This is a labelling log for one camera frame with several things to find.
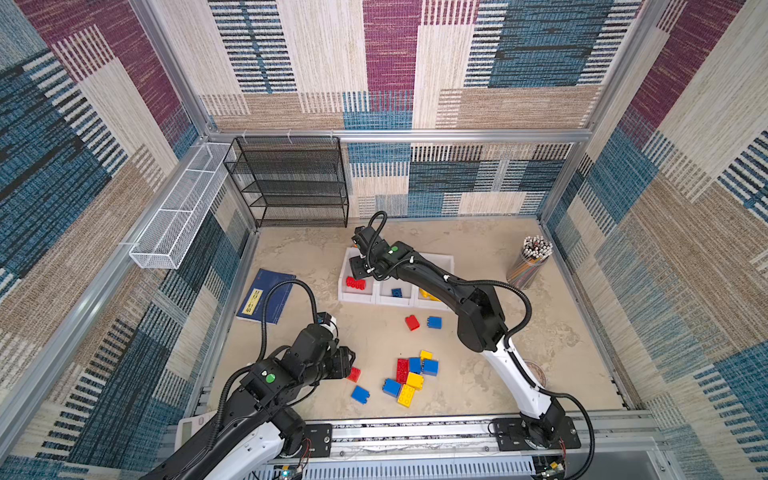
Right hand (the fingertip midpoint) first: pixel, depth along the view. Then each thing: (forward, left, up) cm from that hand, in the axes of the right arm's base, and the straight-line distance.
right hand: (362, 267), depth 95 cm
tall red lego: (-29, -11, -8) cm, 32 cm away
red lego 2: (-15, -15, -8) cm, 23 cm away
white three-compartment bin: (-4, -9, -8) cm, 13 cm away
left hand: (-28, +2, +2) cm, 28 cm away
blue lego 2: (-28, -15, -9) cm, 33 cm away
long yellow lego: (-36, -12, -8) cm, 38 cm away
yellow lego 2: (-32, -14, -8) cm, 36 cm away
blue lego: (-15, -22, -8) cm, 28 cm away
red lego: (0, +4, -7) cm, 8 cm away
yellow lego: (-21, -16, +18) cm, 33 cm away
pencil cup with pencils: (-3, -50, +4) cm, 50 cm away
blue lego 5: (-35, 0, -10) cm, 36 cm away
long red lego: (-2, +1, -7) cm, 7 cm away
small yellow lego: (-25, -18, -8) cm, 32 cm away
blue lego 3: (-29, -19, -9) cm, 35 cm away
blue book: (-8, +35, -8) cm, 37 cm away
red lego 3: (-30, +2, -9) cm, 31 cm away
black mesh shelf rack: (+35, +26, +7) cm, 44 cm away
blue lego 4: (-34, -8, -7) cm, 35 cm away
